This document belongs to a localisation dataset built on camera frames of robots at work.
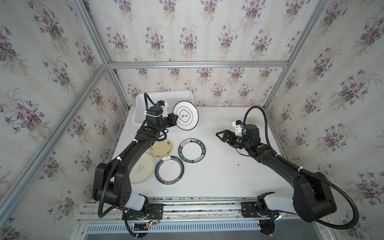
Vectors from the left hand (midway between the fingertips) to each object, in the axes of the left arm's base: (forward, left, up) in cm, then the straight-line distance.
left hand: (178, 116), depth 83 cm
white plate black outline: (+3, -6, -3) cm, 7 cm away
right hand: (-9, -27, -7) cm, 29 cm away
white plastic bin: (+32, +8, -14) cm, 36 cm away
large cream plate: (-20, +22, -24) cm, 38 cm away
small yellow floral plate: (-8, +12, -24) cm, 28 cm away
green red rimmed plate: (-22, +5, -23) cm, 32 cm away
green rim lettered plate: (-8, -8, -25) cm, 27 cm away
